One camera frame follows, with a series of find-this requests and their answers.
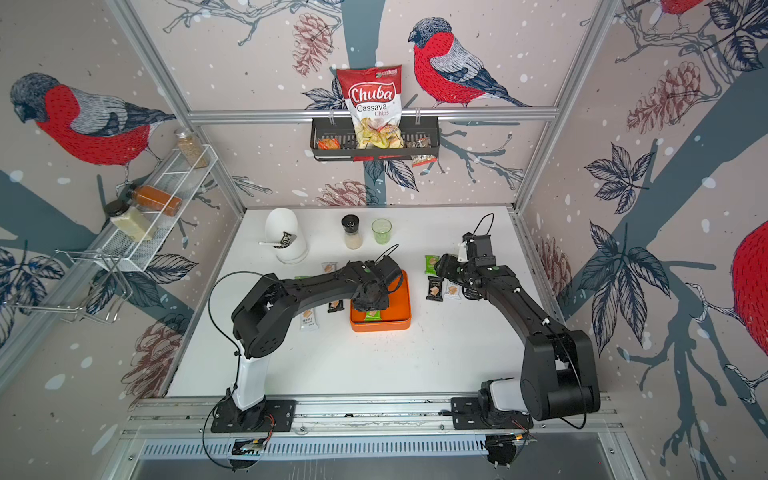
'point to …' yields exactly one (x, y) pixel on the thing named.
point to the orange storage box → (397, 317)
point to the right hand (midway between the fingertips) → (442, 265)
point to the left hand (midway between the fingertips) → (385, 299)
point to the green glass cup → (382, 230)
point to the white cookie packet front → (329, 267)
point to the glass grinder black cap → (350, 223)
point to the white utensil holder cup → (277, 221)
